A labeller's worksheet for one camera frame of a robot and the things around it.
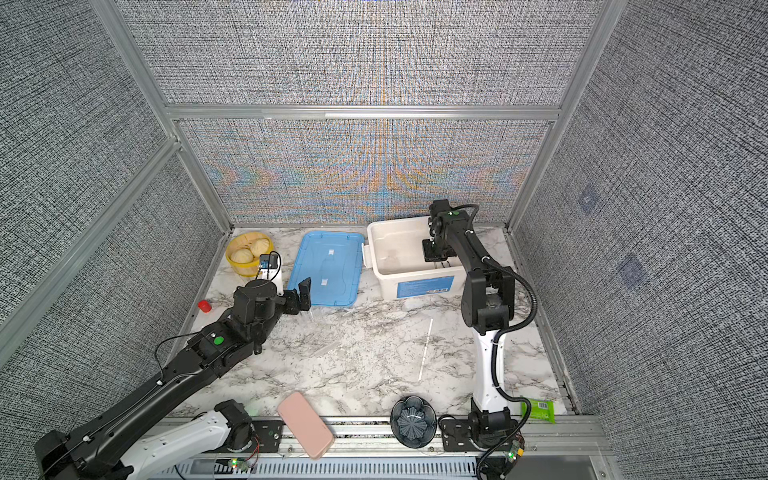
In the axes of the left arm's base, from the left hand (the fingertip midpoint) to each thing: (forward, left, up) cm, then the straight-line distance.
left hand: (294, 279), depth 74 cm
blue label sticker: (+7, -35, -16) cm, 39 cm away
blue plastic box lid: (+25, -5, -24) cm, 36 cm away
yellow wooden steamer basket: (+34, +28, -20) cm, 48 cm away
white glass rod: (-2, -37, -23) cm, 44 cm away
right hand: (+19, -41, -16) cm, 48 cm away
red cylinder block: (+7, +34, -23) cm, 41 cm away
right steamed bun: (+28, +19, -18) cm, 38 cm away
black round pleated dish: (-29, -28, -23) cm, 47 cm away
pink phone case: (-29, -3, -24) cm, 38 cm away
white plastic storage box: (+26, -27, -19) cm, 42 cm away
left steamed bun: (+25, +25, -18) cm, 40 cm away
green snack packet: (-28, -61, -23) cm, 71 cm away
